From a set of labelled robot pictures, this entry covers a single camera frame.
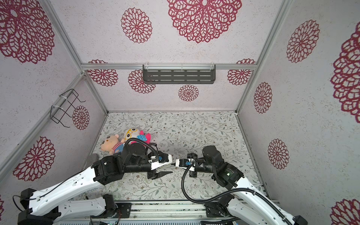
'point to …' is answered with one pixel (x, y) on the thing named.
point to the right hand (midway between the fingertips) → (176, 161)
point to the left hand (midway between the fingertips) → (168, 164)
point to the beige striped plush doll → (112, 145)
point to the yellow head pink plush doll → (134, 133)
